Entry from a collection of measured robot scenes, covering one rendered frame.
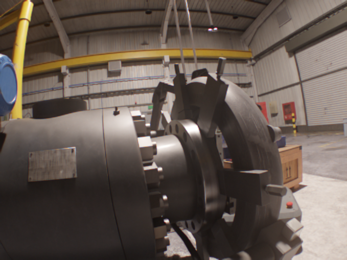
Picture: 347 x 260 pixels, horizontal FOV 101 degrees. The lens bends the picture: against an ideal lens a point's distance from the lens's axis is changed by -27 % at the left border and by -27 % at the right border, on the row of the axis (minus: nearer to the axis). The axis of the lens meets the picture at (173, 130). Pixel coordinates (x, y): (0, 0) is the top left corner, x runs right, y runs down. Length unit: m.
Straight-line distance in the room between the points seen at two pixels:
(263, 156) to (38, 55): 14.01
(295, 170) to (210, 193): 1.80
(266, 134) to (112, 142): 0.39
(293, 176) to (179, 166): 1.83
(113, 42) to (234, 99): 12.51
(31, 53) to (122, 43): 6.31
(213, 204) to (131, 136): 0.31
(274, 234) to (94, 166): 0.48
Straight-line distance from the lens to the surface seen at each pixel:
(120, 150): 0.48
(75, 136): 0.52
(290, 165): 2.23
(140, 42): 12.88
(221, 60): 0.54
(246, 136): 0.50
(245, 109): 0.54
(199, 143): 0.60
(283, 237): 0.55
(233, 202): 0.87
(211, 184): 0.59
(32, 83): 13.62
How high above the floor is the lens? 0.78
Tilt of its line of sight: 1 degrees up
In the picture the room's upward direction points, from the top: 7 degrees counter-clockwise
